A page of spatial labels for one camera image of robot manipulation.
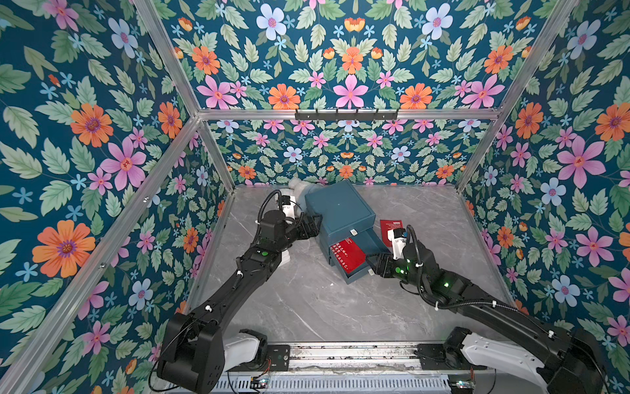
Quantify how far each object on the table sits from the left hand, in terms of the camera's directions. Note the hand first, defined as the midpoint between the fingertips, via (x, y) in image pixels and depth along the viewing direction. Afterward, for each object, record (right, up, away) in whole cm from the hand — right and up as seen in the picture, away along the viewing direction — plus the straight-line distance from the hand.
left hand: (315, 215), depth 80 cm
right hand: (+19, -12, -4) cm, 23 cm away
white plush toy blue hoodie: (-9, +12, +29) cm, 33 cm away
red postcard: (+12, -15, +9) cm, 21 cm away
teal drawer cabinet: (+12, -8, +6) cm, 15 cm away
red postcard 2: (+30, -5, +28) cm, 41 cm away
